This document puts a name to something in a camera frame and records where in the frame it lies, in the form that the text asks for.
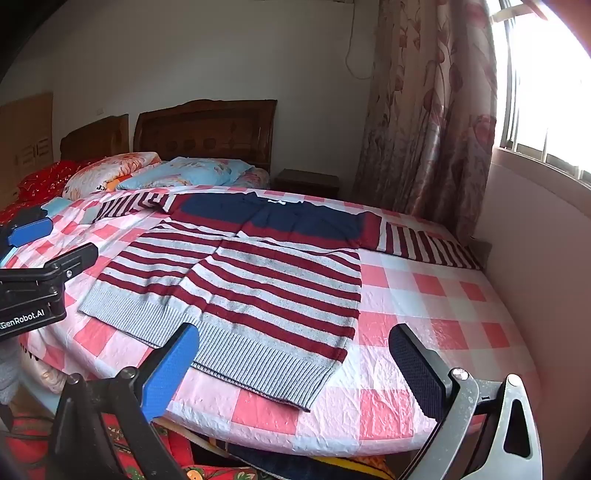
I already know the pink checkered bed sheet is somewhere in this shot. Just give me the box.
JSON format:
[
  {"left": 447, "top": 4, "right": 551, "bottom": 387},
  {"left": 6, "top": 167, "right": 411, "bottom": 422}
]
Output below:
[{"left": 0, "top": 185, "right": 543, "bottom": 455}]

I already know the red grey striped knit sweater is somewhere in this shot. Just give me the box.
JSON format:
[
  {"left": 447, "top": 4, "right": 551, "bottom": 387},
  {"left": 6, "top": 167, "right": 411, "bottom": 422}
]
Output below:
[{"left": 78, "top": 190, "right": 485, "bottom": 412}]

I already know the pale floral pillow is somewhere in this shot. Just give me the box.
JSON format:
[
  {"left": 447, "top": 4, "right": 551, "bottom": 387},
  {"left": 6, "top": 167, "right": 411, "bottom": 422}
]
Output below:
[{"left": 228, "top": 167, "right": 271, "bottom": 190}]

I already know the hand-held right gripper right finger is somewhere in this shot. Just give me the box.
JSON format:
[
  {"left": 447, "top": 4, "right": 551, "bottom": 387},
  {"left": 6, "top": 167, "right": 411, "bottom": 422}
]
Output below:
[{"left": 389, "top": 323, "right": 544, "bottom": 480}]

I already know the dark blue cloth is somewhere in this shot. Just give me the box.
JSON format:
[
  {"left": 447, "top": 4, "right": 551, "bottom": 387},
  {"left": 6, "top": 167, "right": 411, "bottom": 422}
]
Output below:
[{"left": 217, "top": 440, "right": 409, "bottom": 480}]

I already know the folded orange floral quilt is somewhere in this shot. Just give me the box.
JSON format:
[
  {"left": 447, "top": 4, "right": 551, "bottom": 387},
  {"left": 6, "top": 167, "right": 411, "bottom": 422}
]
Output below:
[{"left": 62, "top": 151, "right": 163, "bottom": 202}]

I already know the small wooden headboard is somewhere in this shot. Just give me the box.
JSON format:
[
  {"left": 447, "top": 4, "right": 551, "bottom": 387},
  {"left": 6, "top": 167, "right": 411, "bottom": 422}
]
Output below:
[{"left": 59, "top": 114, "right": 130, "bottom": 160}]

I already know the floral curtain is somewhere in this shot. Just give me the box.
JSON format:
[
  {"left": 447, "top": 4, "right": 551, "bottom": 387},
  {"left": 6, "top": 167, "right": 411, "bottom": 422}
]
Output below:
[{"left": 352, "top": 0, "right": 500, "bottom": 241}]

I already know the large wooden headboard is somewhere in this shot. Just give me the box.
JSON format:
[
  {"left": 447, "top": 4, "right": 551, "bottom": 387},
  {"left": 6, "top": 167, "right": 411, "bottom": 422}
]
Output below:
[{"left": 133, "top": 99, "right": 278, "bottom": 175}]

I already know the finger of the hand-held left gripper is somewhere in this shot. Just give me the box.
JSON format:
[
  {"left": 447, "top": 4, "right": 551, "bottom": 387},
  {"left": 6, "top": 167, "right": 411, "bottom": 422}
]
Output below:
[
  {"left": 41, "top": 242, "right": 100, "bottom": 283},
  {"left": 0, "top": 205, "right": 54, "bottom": 254}
]

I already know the wooden nightstand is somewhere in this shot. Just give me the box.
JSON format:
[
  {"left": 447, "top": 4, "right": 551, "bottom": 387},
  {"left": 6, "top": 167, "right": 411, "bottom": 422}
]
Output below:
[{"left": 272, "top": 168, "right": 341, "bottom": 200}]

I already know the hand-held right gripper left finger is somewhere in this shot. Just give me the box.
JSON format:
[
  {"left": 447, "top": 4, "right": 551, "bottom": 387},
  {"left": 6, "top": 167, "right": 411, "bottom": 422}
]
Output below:
[{"left": 46, "top": 322, "right": 201, "bottom": 480}]

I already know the red patterned blanket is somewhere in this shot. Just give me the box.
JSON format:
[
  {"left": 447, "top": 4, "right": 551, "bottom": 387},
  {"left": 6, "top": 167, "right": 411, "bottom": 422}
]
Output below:
[{"left": 0, "top": 159, "right": 101, "bottom": 223}]

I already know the barred window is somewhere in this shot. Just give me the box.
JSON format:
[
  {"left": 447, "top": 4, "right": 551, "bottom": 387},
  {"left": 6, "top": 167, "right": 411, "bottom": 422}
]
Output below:
[{"left": 490, "top": 0, "right": 591, "bottom": 186}]

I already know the red floral cloth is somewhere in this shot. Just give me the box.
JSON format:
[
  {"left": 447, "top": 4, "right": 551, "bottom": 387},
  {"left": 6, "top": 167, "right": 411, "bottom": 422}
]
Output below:
[{"left": 0, "top": 406, "right": 259, "bottom": 480}]

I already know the wall cable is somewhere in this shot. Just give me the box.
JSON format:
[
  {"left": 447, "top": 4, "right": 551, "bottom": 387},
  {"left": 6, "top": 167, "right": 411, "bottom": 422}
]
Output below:
[{"left": 345, "top": 0, "right": 376, "bottom": 80}]

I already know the folded blue floral quilt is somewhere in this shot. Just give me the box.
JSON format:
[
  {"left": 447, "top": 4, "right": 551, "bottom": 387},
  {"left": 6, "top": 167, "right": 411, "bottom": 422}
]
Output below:
[{"left": 115, "top": 156, "right": 256, "bottom": 191}]

